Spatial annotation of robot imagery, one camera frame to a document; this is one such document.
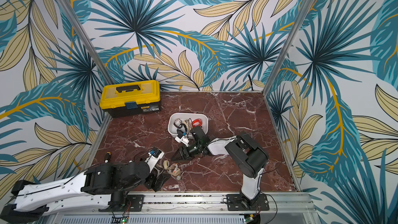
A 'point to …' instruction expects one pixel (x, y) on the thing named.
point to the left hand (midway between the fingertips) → (160, 174)
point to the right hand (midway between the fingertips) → (174, 160)
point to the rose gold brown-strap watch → (178, 123)
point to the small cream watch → (166, 164)
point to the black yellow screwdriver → (107, 156)
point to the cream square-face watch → (189, 123)
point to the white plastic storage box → (172, 130)
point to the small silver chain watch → (178, 178)
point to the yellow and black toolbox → (129, 98)
